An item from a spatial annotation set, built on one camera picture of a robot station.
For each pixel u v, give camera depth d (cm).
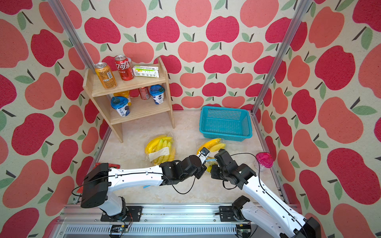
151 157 87
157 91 91
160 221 74
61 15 72
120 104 82
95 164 91
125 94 88
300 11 71
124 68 71
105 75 67
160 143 93
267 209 45
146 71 77
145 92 95
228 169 58
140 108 94
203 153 64
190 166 56
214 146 91
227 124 115
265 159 82
